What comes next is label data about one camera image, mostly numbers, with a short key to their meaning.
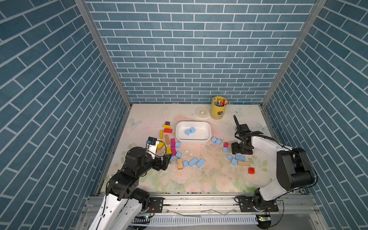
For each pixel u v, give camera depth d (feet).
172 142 3.19
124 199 1.52
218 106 3.51
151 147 1.99
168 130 3.43
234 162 2.86
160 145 3.09
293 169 1.51
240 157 2.98
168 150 3.07
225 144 3.13
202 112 3.80
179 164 2.83
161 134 3.33
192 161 2.92
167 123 3.49
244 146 2.44
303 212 2.41
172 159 2.90
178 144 3.09
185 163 2.86
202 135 3.34
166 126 3.45
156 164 2.03
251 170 2.79
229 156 2.99
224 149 3.07
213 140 3.17
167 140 3.26
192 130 3.41
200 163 2.92
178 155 2.92
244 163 2.92
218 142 3.15
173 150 3.07
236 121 2.72
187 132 3.34
